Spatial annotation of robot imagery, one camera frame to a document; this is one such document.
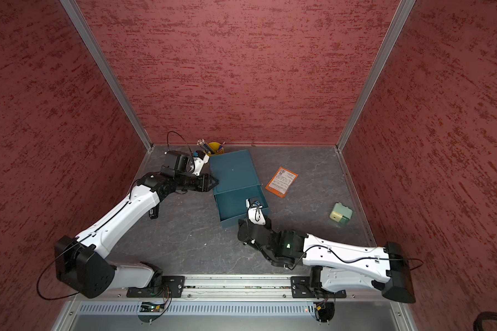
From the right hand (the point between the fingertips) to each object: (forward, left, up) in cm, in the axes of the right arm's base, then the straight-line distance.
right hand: (246, 224), depth 72 cm
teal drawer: (+8, +6, 0) cm, 10 cm away
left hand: (+15, +13, +3) cm, 20 cm away
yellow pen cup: (+45, +19, -6) cm, 49 cm away
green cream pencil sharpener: (+10, -42, -14) cm, 45 cm away
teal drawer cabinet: (+17, +4, +4) cm, 18 cm away
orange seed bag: (+31, -18, -18) cm, 40 cm away
